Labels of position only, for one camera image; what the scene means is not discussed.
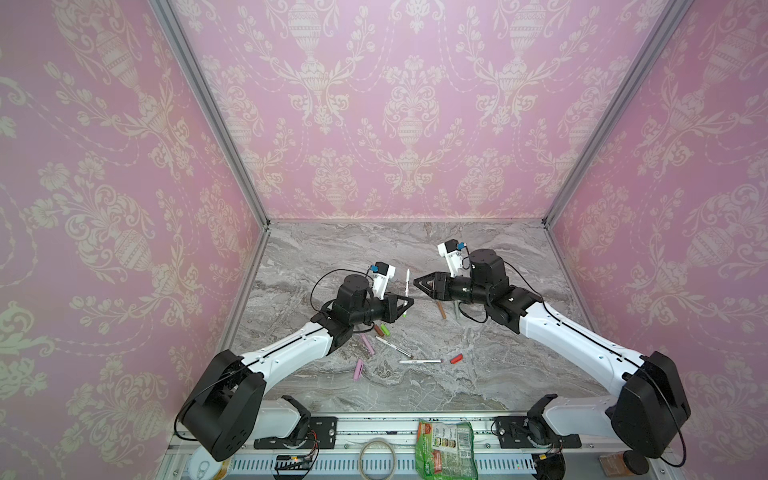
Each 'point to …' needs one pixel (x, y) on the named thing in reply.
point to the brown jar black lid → (624, 463)
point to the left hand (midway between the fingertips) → (413, 304)
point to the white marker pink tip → (420, 361)
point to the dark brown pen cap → (377, 329)
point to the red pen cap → (456, 359)
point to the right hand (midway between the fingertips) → (419, 282)
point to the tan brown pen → (442, 309)
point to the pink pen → (370, 349)
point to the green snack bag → (445, 450)
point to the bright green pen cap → (387, 332)
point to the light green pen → (456, 305)
